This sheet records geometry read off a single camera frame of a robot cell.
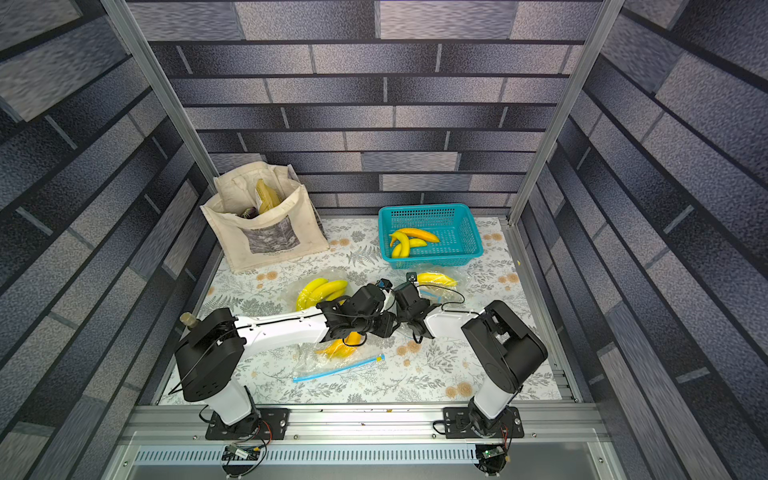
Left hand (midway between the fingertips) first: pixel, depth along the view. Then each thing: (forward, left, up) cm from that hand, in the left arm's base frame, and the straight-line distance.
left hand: (399, 322), depth 82 cm
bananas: (+37, -8, -5) cm, 38 cm away
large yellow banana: (+33, -3, -4) cm, 33 cm away
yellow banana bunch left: (+11, +24, -1) cm, 27 cm away
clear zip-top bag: (+9, -12, +5) cm, 16 cm away
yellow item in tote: (+36, +42, +15) cm, 58 cm away
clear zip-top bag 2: (-7, +23, -10) cm, 26 cm away
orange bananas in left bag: (-5, +16, -7) cm, 18 cm away
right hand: (+11, -3, -8) cm, 14 cm away
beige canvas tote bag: (+23, +39, +19) cm, 49 cm away
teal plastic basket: (+45, -22, -6) cm, 50 cm away
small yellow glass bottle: (-2, +56, +5) cm, 57 cm away
